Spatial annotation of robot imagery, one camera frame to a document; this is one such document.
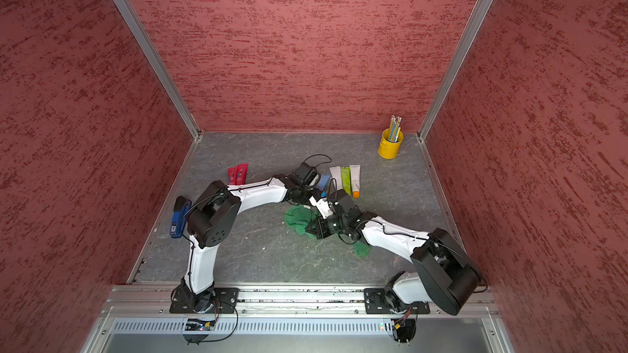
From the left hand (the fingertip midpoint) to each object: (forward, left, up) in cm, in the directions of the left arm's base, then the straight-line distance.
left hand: (315, 202), depth 95 cm
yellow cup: (+24, -32, +5) cm, 41 cm away
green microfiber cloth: (-7, +6, +2) cm, 10 cm away
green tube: (+12, -13, -1) cm, 18 cm away
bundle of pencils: (+30, -34, +13) cm, 47 cm away
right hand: (-15, +2, +5) cm, 16 cm away
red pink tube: (+14, +33, 0) cm, 35 cm away
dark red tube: (+13, +37, 0) cm, 39 cm away
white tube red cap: (+14, -9, 0) cm, 16 cm away
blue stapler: (-4, +52, +1) cm, 52 cm away
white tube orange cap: (+16, -17, -2) cm, 24 cm away
